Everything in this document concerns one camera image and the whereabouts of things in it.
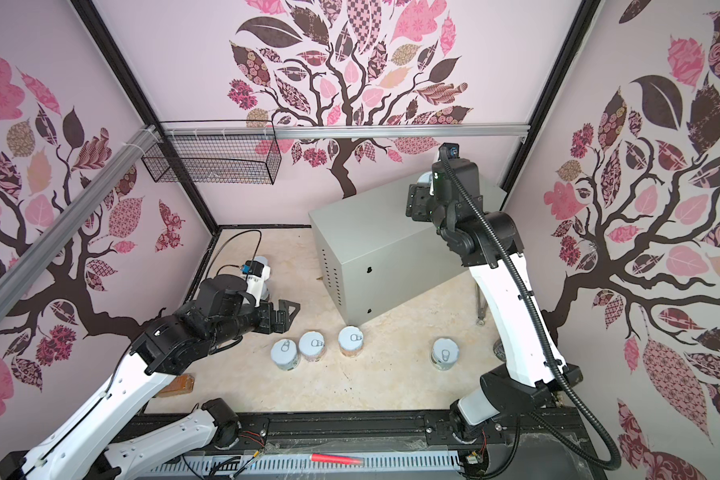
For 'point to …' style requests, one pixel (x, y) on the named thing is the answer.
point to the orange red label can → (351, 341)
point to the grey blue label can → (445, 354)
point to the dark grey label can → (499, 349)
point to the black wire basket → (215, 152)
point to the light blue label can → (284, 354)
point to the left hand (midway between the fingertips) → (282, 311)
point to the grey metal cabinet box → (373, 257)
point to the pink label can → (261, 259)
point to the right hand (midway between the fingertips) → (431, 187)
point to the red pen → (319, 457)
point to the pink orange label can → (312, 346)
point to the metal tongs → (482, 304)
